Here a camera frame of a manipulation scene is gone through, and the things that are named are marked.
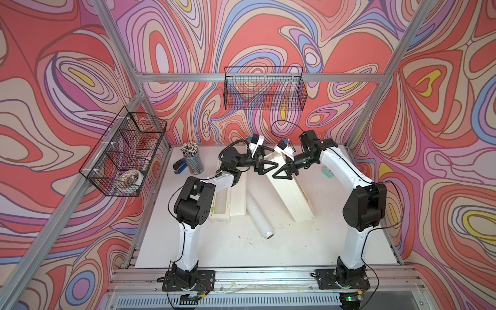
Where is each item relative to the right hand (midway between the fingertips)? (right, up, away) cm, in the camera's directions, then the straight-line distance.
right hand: (276, 174), depth 82 cm
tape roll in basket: (-57, 0, -9) cm, 57 cm away
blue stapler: (-51, +3, +25) cm, 57 cm away
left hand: (0, +5, -4) cm, 6 cm away
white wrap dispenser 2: (-21, -13, +6) cm, 25 cm away
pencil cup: (-41, +5, +18) cm, 44 cm away
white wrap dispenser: (+5, -6, -4) cm, 9 cm away
